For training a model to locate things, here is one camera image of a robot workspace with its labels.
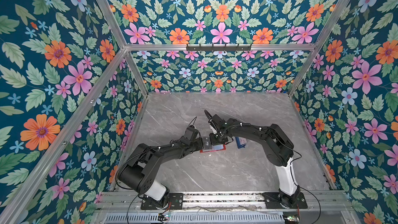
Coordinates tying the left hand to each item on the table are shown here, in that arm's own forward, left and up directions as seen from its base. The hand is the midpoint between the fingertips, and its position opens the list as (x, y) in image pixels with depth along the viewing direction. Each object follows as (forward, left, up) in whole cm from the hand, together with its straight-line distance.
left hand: (205, 141), depth 91 cm
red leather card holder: (-4, -6, -2) cm, 7 cm away
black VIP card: (0, -1, -2) cm, 3 cm away
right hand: (0, -4, -2) cm, 5 cm away
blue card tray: (-1, -22, -1) cm, 22 cm away
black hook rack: (+45, -11, +34) cm, 57 cm away
